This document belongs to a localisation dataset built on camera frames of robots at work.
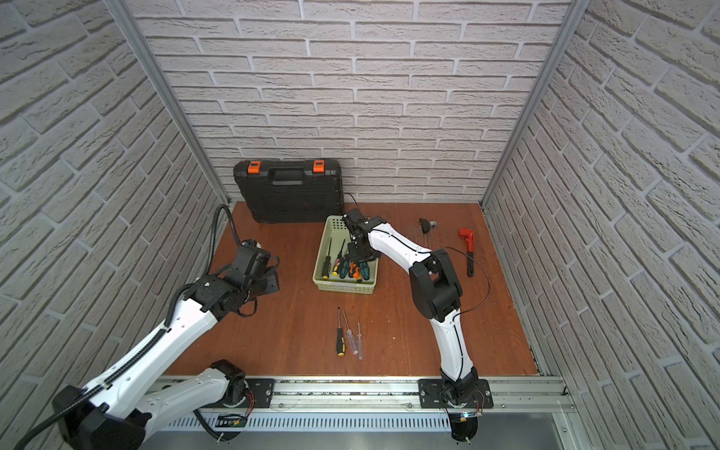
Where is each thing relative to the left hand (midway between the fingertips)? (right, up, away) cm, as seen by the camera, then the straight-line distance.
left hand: (278, 271), depth 78 cm
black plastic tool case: (-2, +27, +22) cm, 35 cm away
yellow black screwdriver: (+14, 0, +19) cm, 24 cm away
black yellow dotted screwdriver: (+11, -2, +17) cm, 20 cm away
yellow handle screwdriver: (+22, -4, +16) cm, 28 cm away
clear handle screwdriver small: (+23, -22, +3) cm, 32 cm away
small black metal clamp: (+49, +14, +32) cm, 60 cm away
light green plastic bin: (+12, +7, +29) cm, 32 cm away
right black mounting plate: (+43, -33, -4) cm, 54 cm away
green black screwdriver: (+17, -1, +19) cm, 26 cm away
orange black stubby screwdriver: (+20, -1, +18) cm, 27 cm away
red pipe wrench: (+65, +7, +29) cm, 72 cm away
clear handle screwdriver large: (+20, -21, +5) cm, 30 cm away
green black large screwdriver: (+25, -2, +12) cm, 27 cm away
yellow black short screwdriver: (+17, -21, +4) cm, 28 cm away
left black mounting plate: (-3, -32, -5) cm, 33 cm away
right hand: (+25, +2, +18) cm, 31 cm away
